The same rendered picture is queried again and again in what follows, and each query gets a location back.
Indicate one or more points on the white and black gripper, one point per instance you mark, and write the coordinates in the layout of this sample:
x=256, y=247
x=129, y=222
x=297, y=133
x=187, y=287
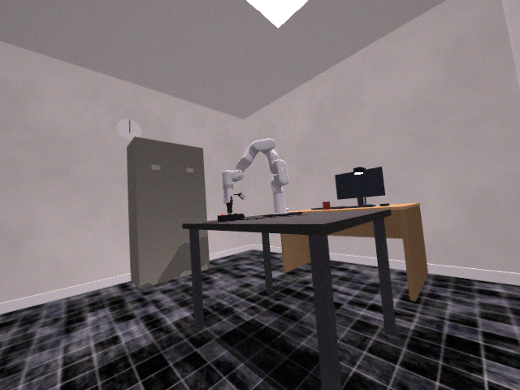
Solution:
x=228, y=199

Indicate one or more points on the black power strip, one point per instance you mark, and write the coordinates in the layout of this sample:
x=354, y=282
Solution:
x=229, y=217

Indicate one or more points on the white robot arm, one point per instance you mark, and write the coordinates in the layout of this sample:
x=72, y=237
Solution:
x=277, y=166

